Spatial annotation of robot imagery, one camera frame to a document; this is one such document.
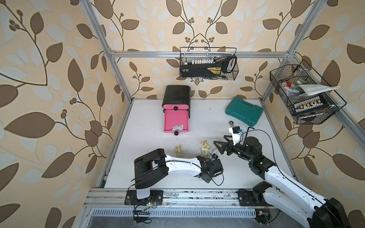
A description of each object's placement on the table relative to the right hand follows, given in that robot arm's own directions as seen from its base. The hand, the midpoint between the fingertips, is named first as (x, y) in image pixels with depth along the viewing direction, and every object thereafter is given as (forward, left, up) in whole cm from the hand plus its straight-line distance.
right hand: (219, 139), depth 79 cm
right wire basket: (+29, -42, +18) cm, 54 cm away
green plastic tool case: (+28, -27, -12) cm, 41 cm away
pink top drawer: (+28, +23, -2) cm, 36 cm away
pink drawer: (+23, +26, -7) cm, 35 cm away
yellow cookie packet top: (+4, +6, -14) cm, 16 cm away
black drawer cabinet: (+41, +25, -3) cm, 48 cm away
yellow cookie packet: (0, +24, -14) cm, 28 cm away
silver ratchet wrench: (+21, -15, -16) cm, 30 cm away
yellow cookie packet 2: (-2, +7, -14) cm, 16 cm away
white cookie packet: (+15, +24, -9) cm, 30 cm away
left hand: (-15, +7, -15) cm, 23 cm away
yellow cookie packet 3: (-6, +2, +6) cm, 9 cm away
